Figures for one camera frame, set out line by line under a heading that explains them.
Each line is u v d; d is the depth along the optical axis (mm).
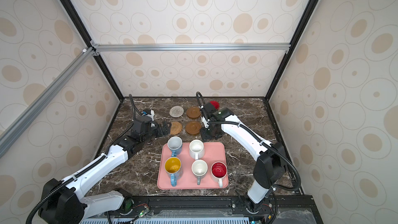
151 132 679
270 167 438
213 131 680
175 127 1007
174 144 900
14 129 525
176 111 1124
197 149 912
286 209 738
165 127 729
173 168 833
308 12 766
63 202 384
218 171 833
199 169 848
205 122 754
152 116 727
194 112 1106
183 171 852
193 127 1029
